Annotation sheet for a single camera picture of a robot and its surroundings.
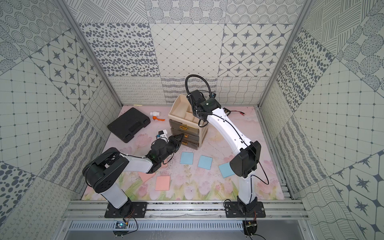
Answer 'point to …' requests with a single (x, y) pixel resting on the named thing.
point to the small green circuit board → (120, 224)
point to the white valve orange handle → (155, 115)
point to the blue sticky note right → (226, 169)
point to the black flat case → (125, 126)
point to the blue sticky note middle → (205, 162)
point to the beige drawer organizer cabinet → (182, 120)
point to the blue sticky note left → (187, 158)
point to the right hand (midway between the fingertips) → (204, 114)
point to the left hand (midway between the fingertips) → (190, 137)
